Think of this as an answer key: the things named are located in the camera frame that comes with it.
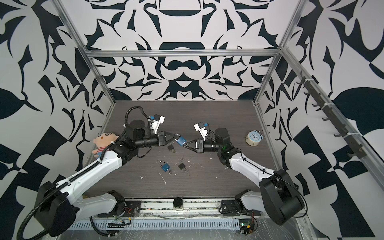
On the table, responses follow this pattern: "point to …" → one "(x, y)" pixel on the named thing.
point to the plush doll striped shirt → (103, 140)
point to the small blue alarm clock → (253, 138)
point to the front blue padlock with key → (165, 167)
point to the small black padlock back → (170, 147)
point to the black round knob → (178, 202)
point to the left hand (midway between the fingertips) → (177, 133)
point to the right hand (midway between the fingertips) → (185, 147)
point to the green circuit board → (246, 226)
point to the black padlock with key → (182, 166)
